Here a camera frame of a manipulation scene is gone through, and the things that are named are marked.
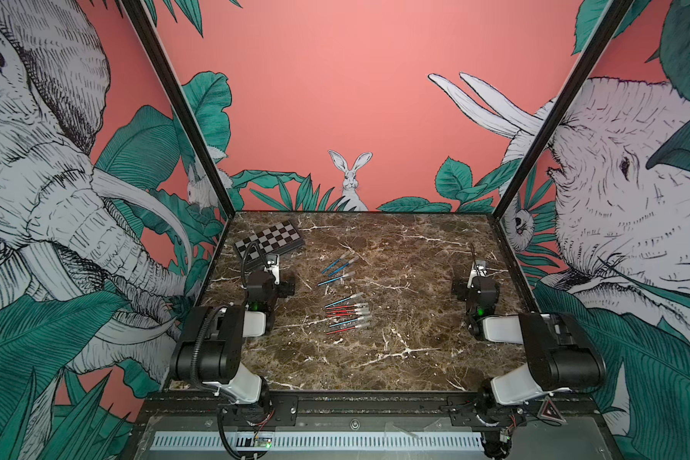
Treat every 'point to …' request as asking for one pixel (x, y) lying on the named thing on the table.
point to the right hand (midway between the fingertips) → (473, 271)
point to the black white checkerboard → (268, 241)
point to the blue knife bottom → (364, 318)
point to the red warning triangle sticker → (549, 410)
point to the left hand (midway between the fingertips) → (279, 266)
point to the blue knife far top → (336, 261)
